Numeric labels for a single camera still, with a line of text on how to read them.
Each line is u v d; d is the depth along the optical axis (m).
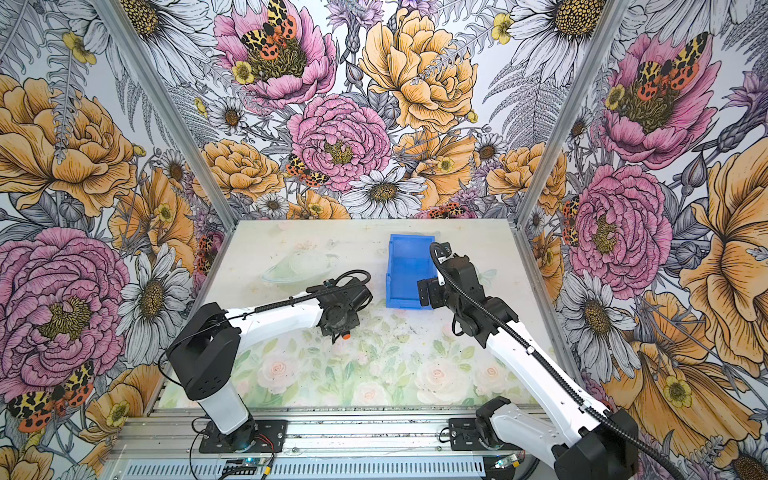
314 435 0.76
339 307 0.66
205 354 0.46
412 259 1.11
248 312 0.51
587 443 0.38
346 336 0.87
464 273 0.56
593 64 0.79
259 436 0.73
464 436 0.73
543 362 0.45
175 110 0.91
